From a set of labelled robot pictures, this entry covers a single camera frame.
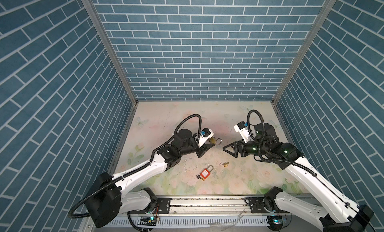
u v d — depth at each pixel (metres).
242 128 0.63
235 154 0.61
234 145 0.60
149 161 0.51
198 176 0.84
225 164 0.88
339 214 0.39
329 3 0.72
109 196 0.39
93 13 0.74
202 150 0.65
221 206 0.75
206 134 0.62
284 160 0.48
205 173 0.83
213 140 0.74
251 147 0.60
